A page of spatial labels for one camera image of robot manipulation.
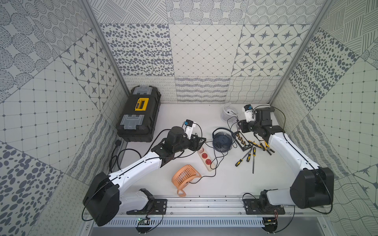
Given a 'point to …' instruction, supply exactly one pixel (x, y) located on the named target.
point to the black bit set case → (242, 141)
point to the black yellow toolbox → (137, 121)
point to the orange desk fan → (182, 176)
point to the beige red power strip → (206, 159)
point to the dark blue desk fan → (222, 141)
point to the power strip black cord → (118, 142)
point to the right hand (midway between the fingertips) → (241, 124)
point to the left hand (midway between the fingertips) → (199, 133)
